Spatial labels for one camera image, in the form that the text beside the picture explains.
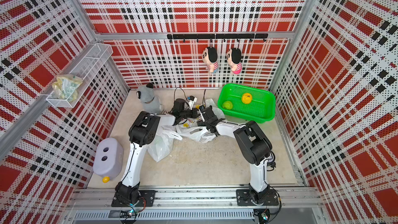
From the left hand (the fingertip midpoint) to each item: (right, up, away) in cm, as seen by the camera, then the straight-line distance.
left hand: (205, 110), depth 104 cm
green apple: (+15, +4, -1) cm, 16 cm away
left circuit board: (-34, -45, -35) cm, 67 cm away
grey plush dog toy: (-37, +11, -10) cm, 39 cm away
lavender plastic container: (-49, -23, -27) cm, 60 cm away
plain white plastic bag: (-23, -18, -21) cm, 36 cm away
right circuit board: (+26, -44, -38) cm, 64 cm away
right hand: (+1, -6, -6) cm, 9 cm away
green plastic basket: (+40, +1, +4) cm, 41 cm away
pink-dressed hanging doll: (+18, +34, -11) cm, 40 cm away
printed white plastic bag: (-9, -10, -16) cm, 21 cm away
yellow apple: (+29, +9, +3) cm, 31 cm away
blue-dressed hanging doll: (+3, +34, -14) cm, 36 cm away
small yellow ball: (-48, -32, -31) cm, 65 cm away
